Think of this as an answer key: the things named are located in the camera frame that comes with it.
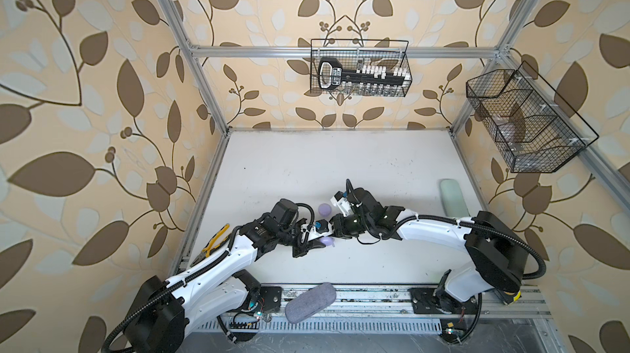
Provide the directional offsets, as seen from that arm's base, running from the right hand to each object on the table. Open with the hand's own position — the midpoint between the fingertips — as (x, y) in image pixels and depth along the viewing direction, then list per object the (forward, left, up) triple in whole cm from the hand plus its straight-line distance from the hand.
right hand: (323, 235), depth 78 cm
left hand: (-1, 0, +1) cm, 1 cm away
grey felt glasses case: (-18, +4, -5) cm, 19 cm away
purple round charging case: (+13, -1, -9) cm, 16 cm away
